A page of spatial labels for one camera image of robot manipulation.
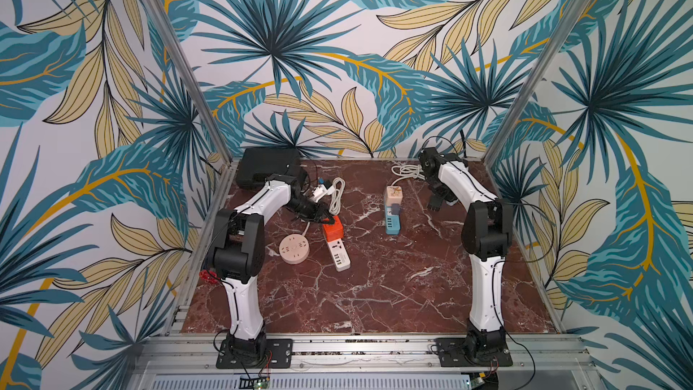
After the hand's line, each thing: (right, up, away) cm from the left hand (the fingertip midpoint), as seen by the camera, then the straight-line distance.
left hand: (331, 223), depth 89 cm
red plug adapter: (+1, -3, +1) cm, 3 cm away
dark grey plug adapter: (+23, +4, +10) cm, 25 cm away
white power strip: (+3, -11, +1) cm, 11 cm away
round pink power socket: (-12, -9, +2) cm, 15 cm away
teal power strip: (+22, -1, +9) cm, 24 cm away
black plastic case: (-34, +22, +28) cm, 49 cm away
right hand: (+43, +10, +10) cm, 45 cm away
